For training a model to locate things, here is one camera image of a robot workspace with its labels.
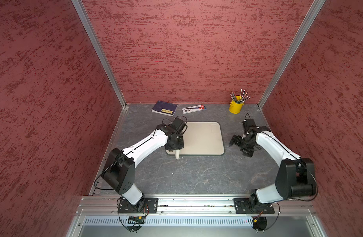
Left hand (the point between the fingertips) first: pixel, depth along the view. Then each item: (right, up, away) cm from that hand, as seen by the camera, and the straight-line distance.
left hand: (177, 149), depth 84 cm
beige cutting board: (+16, +4, +16) cm, 24 cm away
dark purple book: (-13, +26, +34) cm, 45 cm away
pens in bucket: (+49, +35, +26) cm, 65 cm away
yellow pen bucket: (+44, +26, +29) cm, 59 cm away
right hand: (+34, -1, +3) cm, 35 cm away
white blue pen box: (+8, +25, +33) cm, 42 cm away
